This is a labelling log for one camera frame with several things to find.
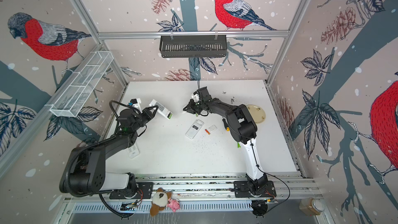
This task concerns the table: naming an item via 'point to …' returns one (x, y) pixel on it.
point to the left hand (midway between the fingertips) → (156, 106)
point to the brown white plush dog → (160, 199)
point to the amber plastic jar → (312, 206)
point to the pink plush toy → (174, 205)
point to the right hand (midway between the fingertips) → (183, 110)
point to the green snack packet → (238, 145)
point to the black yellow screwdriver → (226, 126)
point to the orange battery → (207, 131)
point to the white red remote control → (194, 129)
